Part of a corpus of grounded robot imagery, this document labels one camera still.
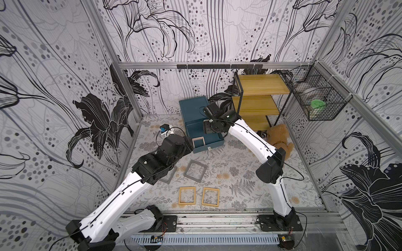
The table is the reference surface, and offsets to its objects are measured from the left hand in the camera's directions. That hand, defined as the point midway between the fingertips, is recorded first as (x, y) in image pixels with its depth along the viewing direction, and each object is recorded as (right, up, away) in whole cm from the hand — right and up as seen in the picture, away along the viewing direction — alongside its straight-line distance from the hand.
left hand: (189, 145), depth 69 cm
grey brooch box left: (-14, -21, +19) cm, 32 cm away
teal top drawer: (+2, +7, +22) cm, 23 cm away
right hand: (+11, +9, +17) cm, 22 cm away
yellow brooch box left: (-3, -28, +13) cm, 31 cm away
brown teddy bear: (+52, +3, +24) cm, 57 cm away
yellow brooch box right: (+10, -29, +12) cm, 33 cm away
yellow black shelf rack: (+45, +27, +35) cm, 63 cm away
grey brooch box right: (+1, -18, +21) cm, 28 cm away
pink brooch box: (+3, 0, +17) cm, 17 cm away
